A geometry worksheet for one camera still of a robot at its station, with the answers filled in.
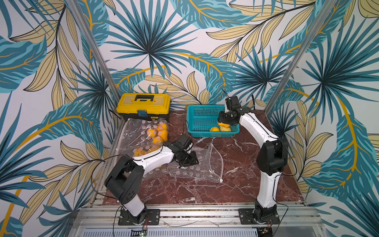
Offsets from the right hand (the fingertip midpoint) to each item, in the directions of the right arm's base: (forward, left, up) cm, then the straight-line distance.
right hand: (222, 118), depth 95 cm
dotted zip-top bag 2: (+4, +57, -11) cm, 58 cm away
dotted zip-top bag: (-12, +53, -12) cm, 56 cm away
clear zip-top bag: (-28, +10, -9) cm, 32 cm away
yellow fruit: (-2, +4, -10) cm, 11 cm away
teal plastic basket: (+13, +12, -14) cm, 22 cm away
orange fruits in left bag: (-5, +41, -10) cm, 42 cm away
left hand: (-27, +18, -9) cm, 34 cm away
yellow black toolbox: (+12, +52, +1) cm, 53 cm away
